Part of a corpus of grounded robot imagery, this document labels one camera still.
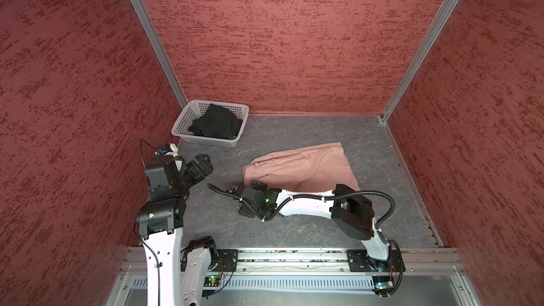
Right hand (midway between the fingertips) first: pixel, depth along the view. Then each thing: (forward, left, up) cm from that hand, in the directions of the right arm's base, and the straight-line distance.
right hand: (251, 197), depth 86 cm
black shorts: (+39, +19, +5) cm, 44 cm away
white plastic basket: (+49, +35, +4) cm, 61 cm away
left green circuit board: (-28, +12, -3) cm, 31 cm away
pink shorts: (+15, -28, -3) cm, 32 cm away
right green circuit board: (-31, -46, -5) cm, 56 cm away
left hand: (+1, +15, +23) cm, 27 cm away
